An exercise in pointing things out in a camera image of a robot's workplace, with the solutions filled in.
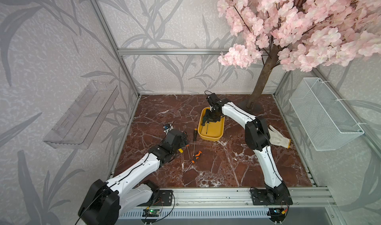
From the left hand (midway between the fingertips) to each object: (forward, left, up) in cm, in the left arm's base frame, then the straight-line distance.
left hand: (183, 138), depth 85 cm
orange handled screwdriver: (0, -3, -9) cm, 9 cm away
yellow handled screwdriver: (-4, +2, -9) cm, 10 cm away
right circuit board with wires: (-35, -49, -13) cm, 62 cm away
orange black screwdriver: (-8, -8, -9) cm, 14 cm away
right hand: (+18, -14, -6) cm, 24 cm away
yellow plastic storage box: (+9, -18, -8) cm, 21 cm away
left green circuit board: (-34, +13, -11) cm, 38 cm away
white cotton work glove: (+4, -59, -8) cm, 60 cm away
